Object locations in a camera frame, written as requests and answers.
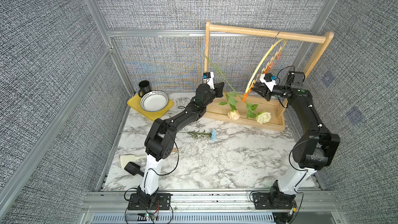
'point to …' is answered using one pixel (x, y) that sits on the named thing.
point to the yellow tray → (134, 102)
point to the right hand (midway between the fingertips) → (256, 81)
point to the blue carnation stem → (212, 134)
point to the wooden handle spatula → (174, 150)
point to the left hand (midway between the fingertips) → (228, 81)
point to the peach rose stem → (231, 97)
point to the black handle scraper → (128, 162)
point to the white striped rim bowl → (154, 101)
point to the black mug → (144, 87)
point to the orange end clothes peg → (244, 97)
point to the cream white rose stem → (261, 116)
